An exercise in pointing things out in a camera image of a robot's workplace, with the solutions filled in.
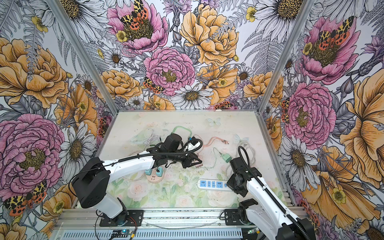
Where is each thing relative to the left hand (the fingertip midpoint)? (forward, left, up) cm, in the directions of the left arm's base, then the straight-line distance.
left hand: (198, 163), depth 79 cm
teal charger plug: (-1, +27, -7) cm, 28 cm away
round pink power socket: (-3, +25, -11) cm, 27 cm away
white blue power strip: (-7, -8, -11) cm, 15 cm away
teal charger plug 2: (-2, +21, -8) cm, 22 cm away
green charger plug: (+9, -18, -11) cm, 23 cm away
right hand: (-12, -18, -10) cm, 24 cm away
